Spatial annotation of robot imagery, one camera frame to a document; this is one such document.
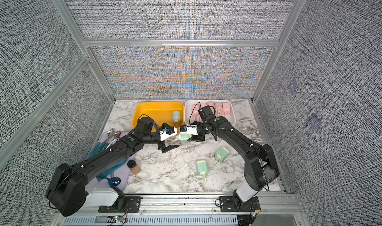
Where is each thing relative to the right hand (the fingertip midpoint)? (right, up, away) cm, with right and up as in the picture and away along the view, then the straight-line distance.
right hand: (190, 128), depth 84 cm
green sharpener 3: (+7, -21, -4) cm, 23 cm away
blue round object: (-41, -29, -2) cm, 50 cm away
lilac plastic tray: (-37, -25, 0) cm, 45 cm away
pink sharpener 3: (+10, +15, +30) cm, 35 cm away
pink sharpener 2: (+3, +11, +20) cm, 23 cm away
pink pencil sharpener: (+26, +12, +22) cm, 36 cm away
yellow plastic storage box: (-22, +9, +30) cm, 38 cm away
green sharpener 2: (-3, -4, -4) cm, 6 cm away
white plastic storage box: (-1, +6, +24) cm, 24 cm away
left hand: (-6, -3, -5) cm, 9 cm away
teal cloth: (-57, -13, +9) cm, 59 cm away
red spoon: (-48, -5, +14) cm, 50 cm away
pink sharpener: (+16, +16, +26) cm, 34 cm away
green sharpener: (-9, +5, +16) cm, 19 cm away
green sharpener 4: (+18, -15, -1) cm, 23 cm away
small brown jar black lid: (-29, -18, -7) cm, 35 cm away
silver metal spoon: (-52, -5, +14) cm, 54 cm away
